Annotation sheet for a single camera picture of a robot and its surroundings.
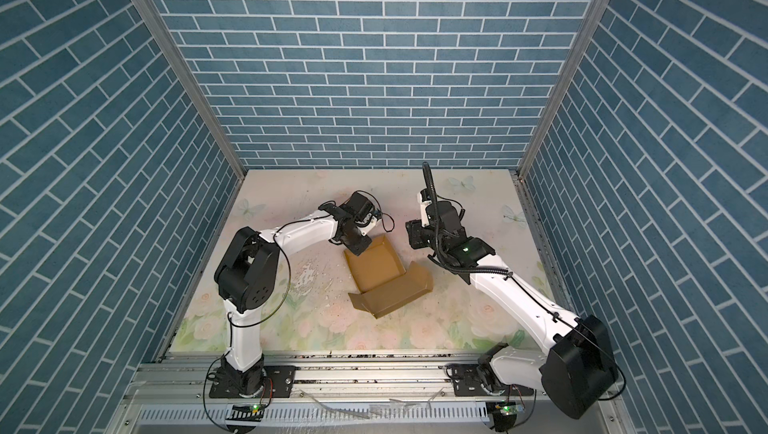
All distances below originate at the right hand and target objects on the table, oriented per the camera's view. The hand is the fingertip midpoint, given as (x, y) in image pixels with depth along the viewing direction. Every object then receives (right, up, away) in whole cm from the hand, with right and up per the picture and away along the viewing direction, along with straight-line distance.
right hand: (411, 219), depth 81 cm
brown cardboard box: (-8, -19, +8) cm, 23 cm away
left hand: (-15, -9, +15) cm, 24 cm away
